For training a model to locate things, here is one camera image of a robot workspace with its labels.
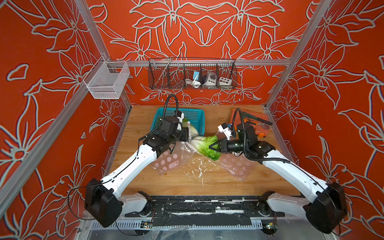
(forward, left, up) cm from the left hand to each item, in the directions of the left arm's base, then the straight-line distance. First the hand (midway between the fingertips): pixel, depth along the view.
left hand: (189, 128), depth 77 cm
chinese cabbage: (+9, -2, -16) cm, 18 cm away
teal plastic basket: (+26, -3, -17) cm, 31 cm away
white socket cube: (+33, -21, +6) cm, 40 cm away
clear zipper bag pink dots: (-13, +11, -14) cm, 22 cm away
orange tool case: (+26, -33, -17) cm, 45 cm away
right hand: (-11, -10, 0) cm, 15 cm away
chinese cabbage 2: (-8, -7, -2) cm, 11 cm away
